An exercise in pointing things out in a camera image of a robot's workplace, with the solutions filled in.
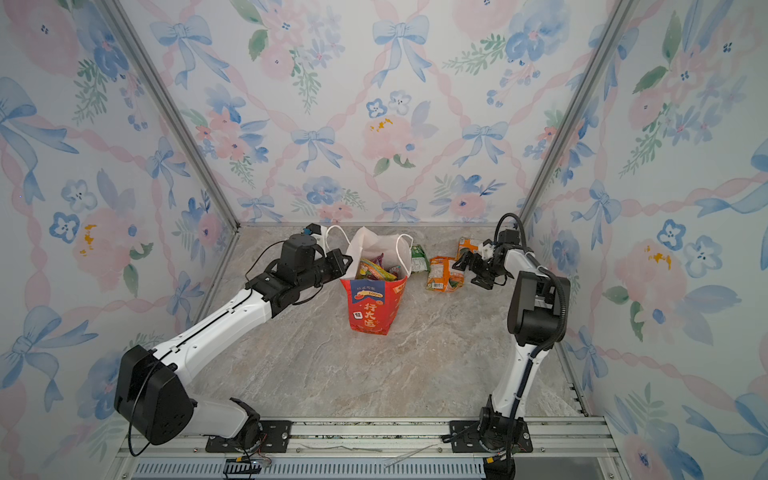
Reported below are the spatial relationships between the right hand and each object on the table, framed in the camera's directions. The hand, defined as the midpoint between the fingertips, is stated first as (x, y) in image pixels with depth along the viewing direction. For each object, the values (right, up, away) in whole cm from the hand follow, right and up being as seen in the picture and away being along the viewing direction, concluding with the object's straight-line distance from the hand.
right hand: (465, 270), depth 101 cm
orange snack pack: (-7, -2, +2) cm, 8 cm away
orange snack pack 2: (+3, +10, +10) cm, 14 cm away
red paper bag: (-30, -8, -21) cm, 37 cm away
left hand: (-34, +5, -23) cm, 41 cm away
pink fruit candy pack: (-31, +2, -17) cm, 36 cm away
